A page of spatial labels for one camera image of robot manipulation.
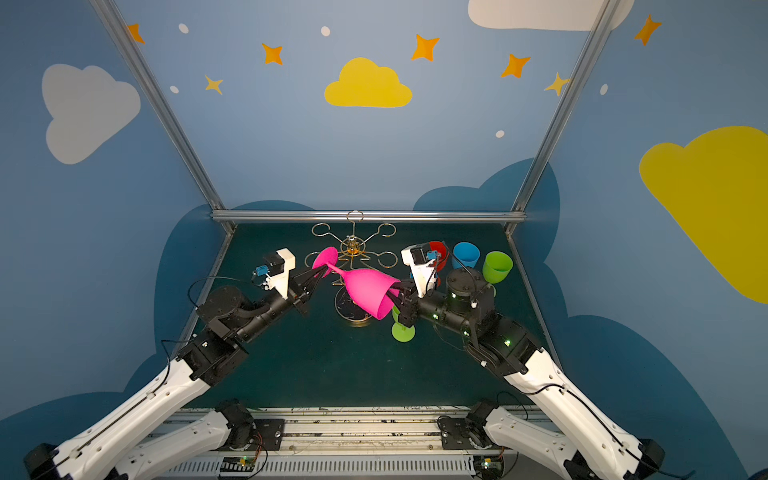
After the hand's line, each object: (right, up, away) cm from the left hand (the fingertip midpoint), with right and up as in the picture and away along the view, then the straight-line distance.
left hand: (321, 262), depth 61 cm
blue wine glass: (+39, +2, +32) cm, 50 cm away
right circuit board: (+39, -52, +12) cm, 66 cm away
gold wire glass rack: (+3, 0, +14) cm, 14 cm away
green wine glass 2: (+18, -23, +32) cm, 43 cm away
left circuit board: (-22, -50, +11) cm, 56 cm away
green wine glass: (+51, -2, +37) cm, 63 cm away
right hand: (+14, -4, -2) cm, 15 cm away
